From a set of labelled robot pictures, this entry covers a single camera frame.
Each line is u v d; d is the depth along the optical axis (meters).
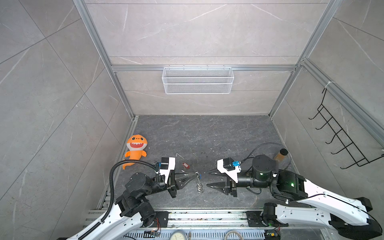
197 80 1.00
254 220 0.73
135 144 0.93
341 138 0.67
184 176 0.51
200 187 0.56
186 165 0.93
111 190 0.47
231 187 0.45
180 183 0.51
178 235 0.66
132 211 0.48
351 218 0.40
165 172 0.48
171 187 0.47
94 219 0.46
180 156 0.98
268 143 1.05
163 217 0.73
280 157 0.90
